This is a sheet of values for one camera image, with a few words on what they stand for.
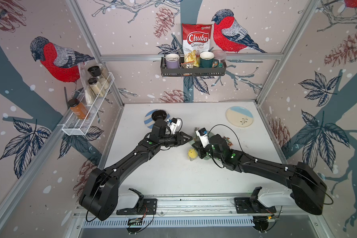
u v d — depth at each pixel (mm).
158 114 1084
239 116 1111
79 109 661
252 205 654
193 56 833
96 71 789
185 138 777
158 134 634
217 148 610
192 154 815
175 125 744
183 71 875
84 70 731
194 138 730
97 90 776
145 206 728
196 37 778
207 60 801
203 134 696
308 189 412
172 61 803
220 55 842
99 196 405
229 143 951
